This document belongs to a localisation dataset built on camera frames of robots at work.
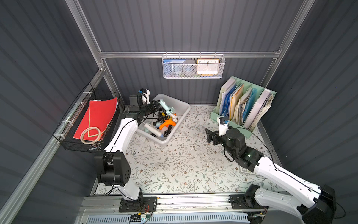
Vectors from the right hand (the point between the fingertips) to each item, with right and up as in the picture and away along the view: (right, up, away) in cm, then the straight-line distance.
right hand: (217, 126), depth 74 cm
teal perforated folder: (+26, +15, +18) cm, 35 cm away
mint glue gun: (-28, +9, +10) cm, 31 cm away
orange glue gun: (-31, +1, +31) cm, 44 cm away
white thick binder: (+33, +17, +15) cm, 40 cm away
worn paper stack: (+33, +12, +10) cm, 36 cm away
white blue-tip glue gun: (-37, -6, +24) cm, 45 cm away
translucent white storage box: (-20, +12, +31) cm, 39 cm away
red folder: (-65, +7, +1) cm, 66 cm away
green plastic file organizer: (+22, +14, +17) cm, 31 cm away
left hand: (-34, +14, +9) cm, 37 cm away
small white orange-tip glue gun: (-25, +7, +33) cm, 42 cm away
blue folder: (+12, +16, +26) cm, 33 cm away
